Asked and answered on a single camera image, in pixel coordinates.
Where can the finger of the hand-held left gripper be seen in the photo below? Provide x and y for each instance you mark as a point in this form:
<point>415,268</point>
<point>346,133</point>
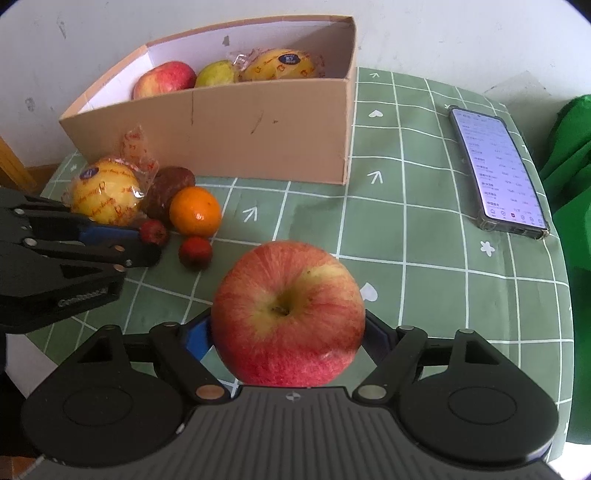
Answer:
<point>138,254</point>
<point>108,234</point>

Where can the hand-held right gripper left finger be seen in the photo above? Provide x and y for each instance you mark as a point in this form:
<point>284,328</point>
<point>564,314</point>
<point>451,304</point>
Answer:
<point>196,341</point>

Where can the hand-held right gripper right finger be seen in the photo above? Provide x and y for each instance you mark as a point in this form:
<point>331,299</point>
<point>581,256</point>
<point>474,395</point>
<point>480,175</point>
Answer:
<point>376,342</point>

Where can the small red hawthorn berry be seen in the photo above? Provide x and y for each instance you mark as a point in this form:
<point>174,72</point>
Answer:
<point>154,233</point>
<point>195,251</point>

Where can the plastic-wrapped yellow orange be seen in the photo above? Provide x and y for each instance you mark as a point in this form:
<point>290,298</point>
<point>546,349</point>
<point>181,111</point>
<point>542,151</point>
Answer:
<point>277,64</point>
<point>104,191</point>

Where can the small orange tangerine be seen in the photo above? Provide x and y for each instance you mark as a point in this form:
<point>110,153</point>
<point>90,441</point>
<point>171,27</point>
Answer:
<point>196,212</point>

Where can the wrinkled brown passion fruit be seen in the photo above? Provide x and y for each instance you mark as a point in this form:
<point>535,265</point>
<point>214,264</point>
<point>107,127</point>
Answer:
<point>166,187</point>

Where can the red apple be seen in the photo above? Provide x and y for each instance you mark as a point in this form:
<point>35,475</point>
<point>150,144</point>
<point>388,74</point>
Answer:
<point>286,314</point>
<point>164,79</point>

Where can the brown cardboard box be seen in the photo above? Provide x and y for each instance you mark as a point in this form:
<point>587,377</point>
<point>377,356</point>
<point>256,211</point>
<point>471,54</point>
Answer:
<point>258,129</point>

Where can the green pear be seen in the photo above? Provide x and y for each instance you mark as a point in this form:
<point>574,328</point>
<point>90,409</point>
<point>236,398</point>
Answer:
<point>214,74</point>

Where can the green checked tablecloth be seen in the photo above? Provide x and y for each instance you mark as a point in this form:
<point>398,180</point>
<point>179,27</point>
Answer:
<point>415,277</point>

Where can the yellow wooden furniture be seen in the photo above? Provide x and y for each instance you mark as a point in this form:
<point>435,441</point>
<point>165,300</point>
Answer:
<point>14,166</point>

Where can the smartphone in clear case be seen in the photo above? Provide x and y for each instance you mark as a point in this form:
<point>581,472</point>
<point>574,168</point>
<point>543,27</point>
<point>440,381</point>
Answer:
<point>498,170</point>

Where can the green cloth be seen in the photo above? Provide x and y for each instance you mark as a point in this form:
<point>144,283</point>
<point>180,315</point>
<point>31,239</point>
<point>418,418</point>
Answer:
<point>572,221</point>

